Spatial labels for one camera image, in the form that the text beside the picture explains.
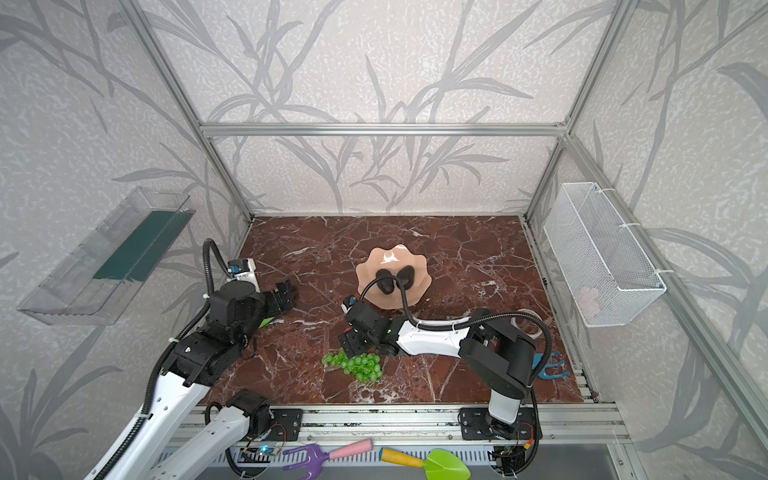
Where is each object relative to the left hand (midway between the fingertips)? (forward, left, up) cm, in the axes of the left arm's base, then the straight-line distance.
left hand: (279, 276), depth 73 cm
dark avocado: (+10, -25, -21) cm, 35 cm away
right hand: (-4, -16, -20) cm, 26 cm away
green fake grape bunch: (-16, -21, -20) cm, 33 cm away
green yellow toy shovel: (-36, -39, -23) cm, 58 cm away
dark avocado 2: (+15, -32, -22) cm, 42 cm away
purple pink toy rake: (-35, -11, -23) cm, 43 cm away
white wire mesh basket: (-7, -73, +12) cm, 75 cm away
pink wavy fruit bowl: (+22, -27, -24) cm, 42 cm away
